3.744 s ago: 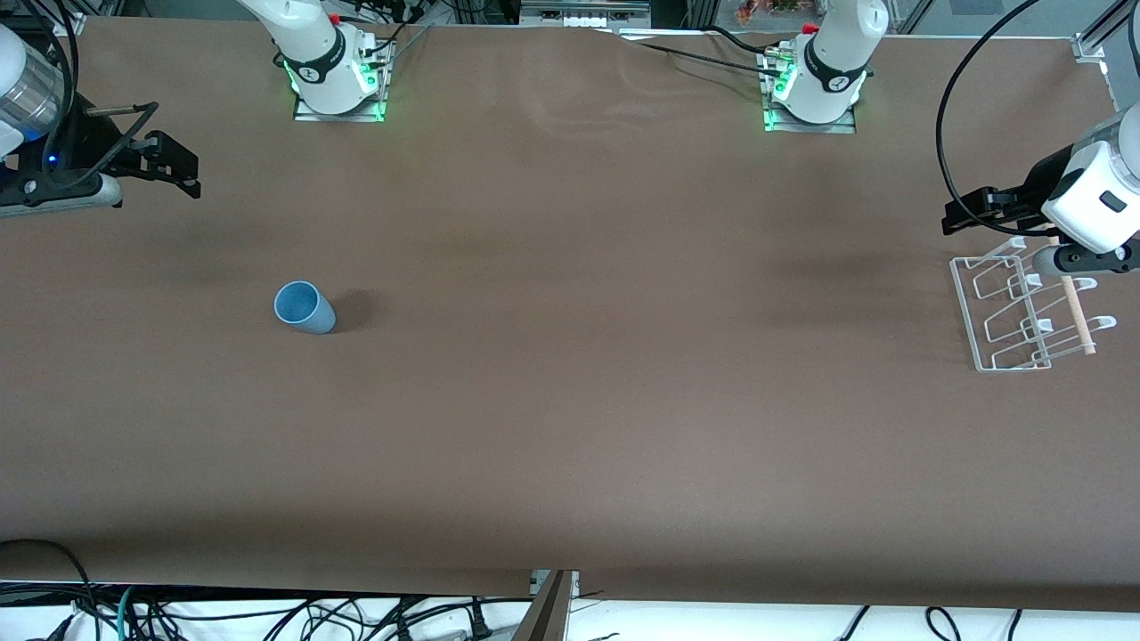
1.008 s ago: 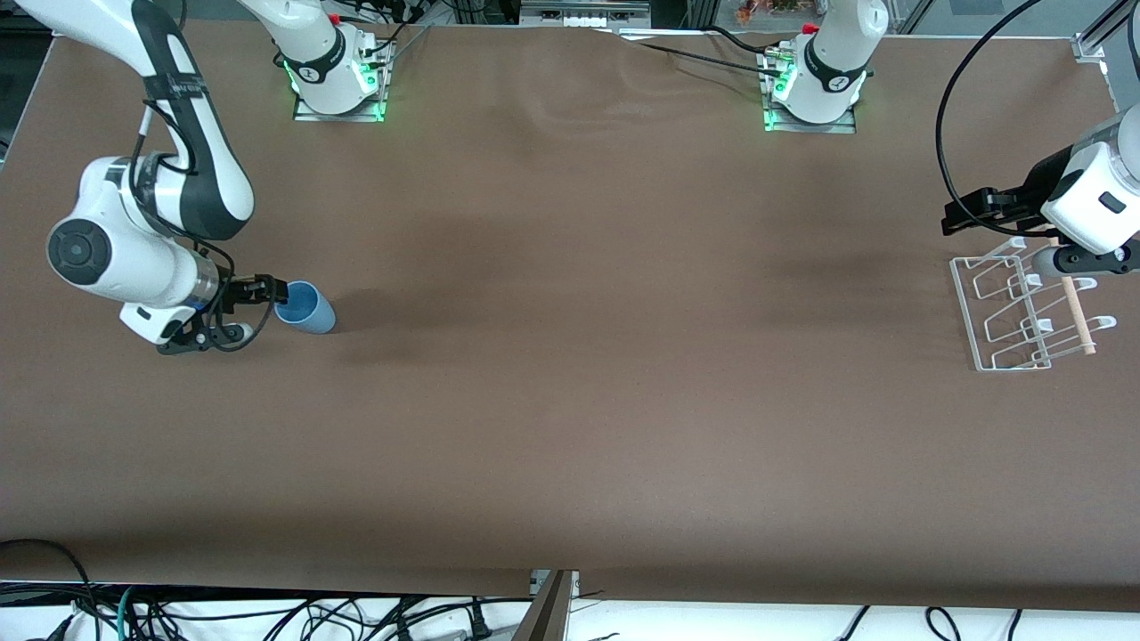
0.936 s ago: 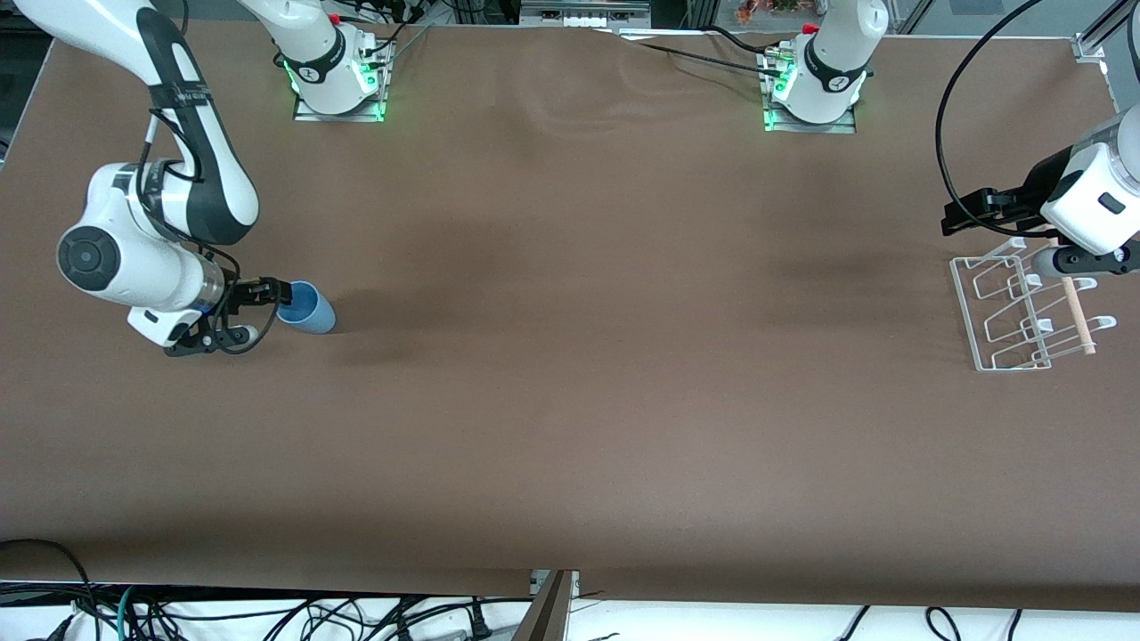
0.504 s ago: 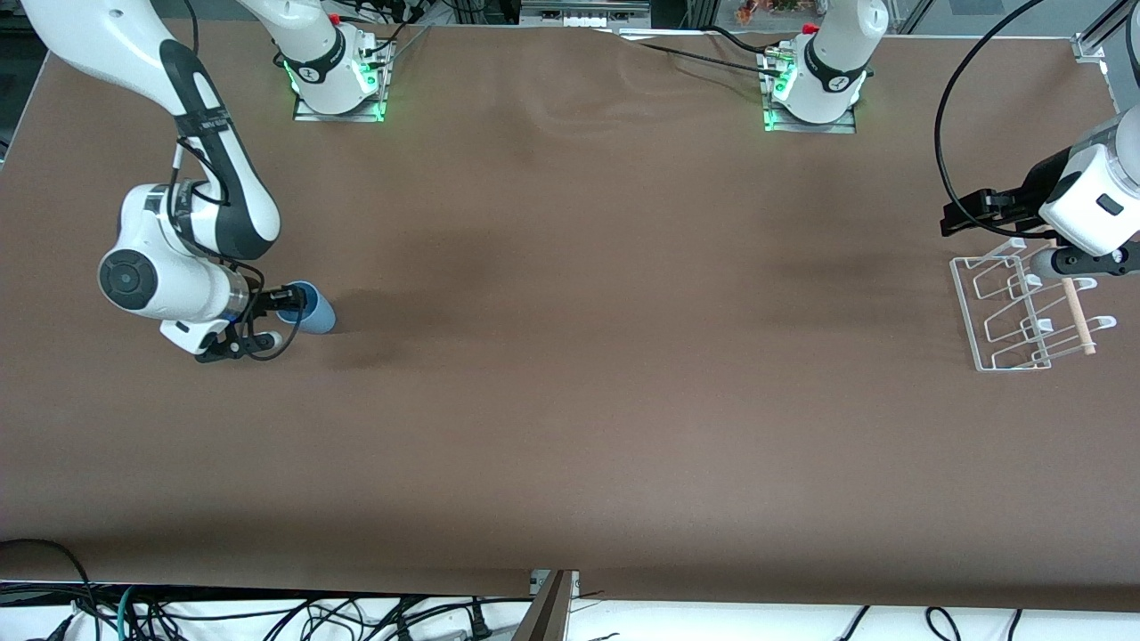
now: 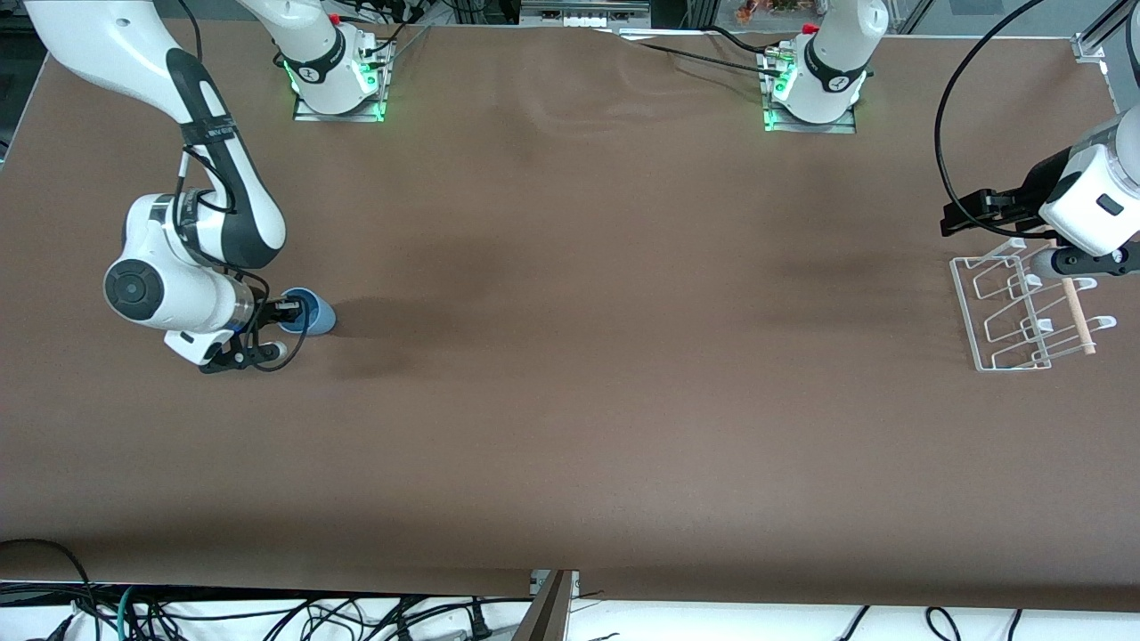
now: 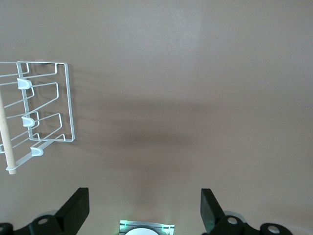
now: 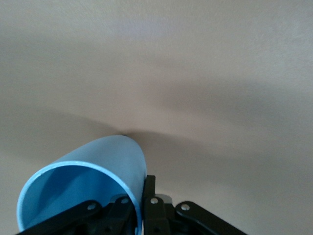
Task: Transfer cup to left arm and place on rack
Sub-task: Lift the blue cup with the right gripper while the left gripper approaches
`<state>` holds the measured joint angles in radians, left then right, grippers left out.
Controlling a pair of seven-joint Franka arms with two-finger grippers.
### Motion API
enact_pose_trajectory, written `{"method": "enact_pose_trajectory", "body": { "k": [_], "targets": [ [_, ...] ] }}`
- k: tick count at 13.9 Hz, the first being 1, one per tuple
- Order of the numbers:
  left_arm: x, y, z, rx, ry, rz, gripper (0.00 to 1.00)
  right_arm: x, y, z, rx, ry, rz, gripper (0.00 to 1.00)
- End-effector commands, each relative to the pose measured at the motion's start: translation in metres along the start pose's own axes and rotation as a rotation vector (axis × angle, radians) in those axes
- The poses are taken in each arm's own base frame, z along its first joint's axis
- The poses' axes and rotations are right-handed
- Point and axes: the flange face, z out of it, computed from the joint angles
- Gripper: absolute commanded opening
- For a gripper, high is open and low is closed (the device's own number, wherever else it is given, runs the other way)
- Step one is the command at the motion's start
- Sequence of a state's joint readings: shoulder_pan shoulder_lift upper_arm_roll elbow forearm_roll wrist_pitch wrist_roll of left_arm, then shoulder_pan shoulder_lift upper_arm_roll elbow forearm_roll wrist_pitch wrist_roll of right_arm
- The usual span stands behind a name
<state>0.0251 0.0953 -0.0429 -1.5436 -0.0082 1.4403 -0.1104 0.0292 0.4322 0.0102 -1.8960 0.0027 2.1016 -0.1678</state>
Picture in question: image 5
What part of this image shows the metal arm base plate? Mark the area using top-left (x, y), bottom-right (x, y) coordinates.
top-left (292, 40), bottom-right (393, 124)
top-left (761, 49), bottom-right (860, 134)

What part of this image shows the aluminium frame profile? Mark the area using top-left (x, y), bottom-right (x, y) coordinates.
top-left (1071, 0), bottom-right (1140, 61)

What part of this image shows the white wire cup rack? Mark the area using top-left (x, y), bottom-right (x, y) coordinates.
top-left (950, 236), bottom-right (1119, 373)

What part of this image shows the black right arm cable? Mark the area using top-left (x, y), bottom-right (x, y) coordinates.
top-left (174, 0), bottom-right (311, 368)

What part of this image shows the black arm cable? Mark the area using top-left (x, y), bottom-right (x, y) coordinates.
top-left (933, 0), bottom-right (1052, 239)
top-left (174, 0), bottom-right (311, 368)

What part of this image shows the black cable on table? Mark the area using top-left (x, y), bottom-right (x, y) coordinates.
top-left (619, 32), bottom-right (786, 74)

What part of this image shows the black looped floor cable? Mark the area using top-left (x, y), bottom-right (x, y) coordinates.
top-left (0, 538), bottom-right (101, 641)

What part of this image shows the white power strip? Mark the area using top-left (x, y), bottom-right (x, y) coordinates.
top-left (519, 0), bottom-right (653, 28)

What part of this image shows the blue plastic cup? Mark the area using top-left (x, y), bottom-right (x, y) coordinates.
top-left (279, 287), bottom-right (338, 337)

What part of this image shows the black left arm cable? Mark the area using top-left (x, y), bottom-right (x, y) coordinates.
top-left (933, 0), bottom-right (1052, 239)

